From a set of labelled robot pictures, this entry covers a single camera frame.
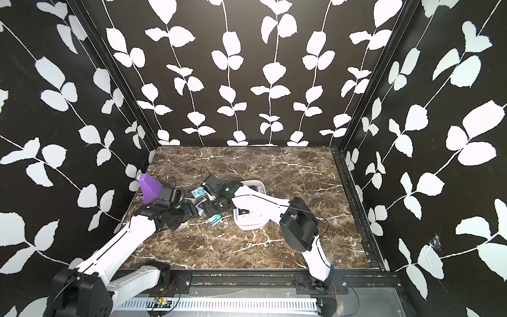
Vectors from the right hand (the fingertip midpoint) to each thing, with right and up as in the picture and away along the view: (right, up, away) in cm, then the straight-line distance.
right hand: (208, 208), depth 82 cm
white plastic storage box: (+16, -7, +5) cm, 18 cm away
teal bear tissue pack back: (-9, +4, +15) cm, 18 cm away
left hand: (-7, -2, +2) cm, 8 cm away
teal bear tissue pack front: (+2, -7, +6) cm, 9 cm away
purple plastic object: (-26, +8, +4) cm, 28 cm away
